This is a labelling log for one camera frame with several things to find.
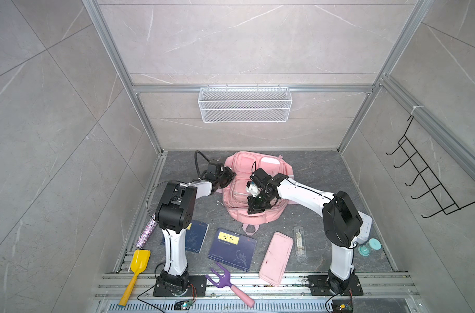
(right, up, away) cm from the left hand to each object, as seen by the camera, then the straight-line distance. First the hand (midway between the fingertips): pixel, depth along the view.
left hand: (240, 170), depth 100 cm
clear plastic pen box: (+26, -31, -17) cm, 44 cm away
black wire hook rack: (+69, -9, -36) cm, 78 cm away
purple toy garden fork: (-6, -43, -25) cm, 51 cm away
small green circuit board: (-21, -48, -32) cm, 61 cm away
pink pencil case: (+14, -36, -22) cm, 45 cm away
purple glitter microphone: (-42, -28, -16) cm, 53 cm away
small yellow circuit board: (+39, -50, -30) cm, 70 cm away
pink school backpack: (-3, -12, -8) cm, 15 cm away
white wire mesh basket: (+2, +34, 0) cm, 34 cm away
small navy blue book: (-21, -30, -15) cm, 39 cm away
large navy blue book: (-3, -34, -18) cm, 39 cm away
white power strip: (+55, -26, -16) cm, 63 cm away
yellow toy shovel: (-42, -38, -21) cm, 60 cm away
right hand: (+5, -19, -14) cm, 24 cm away
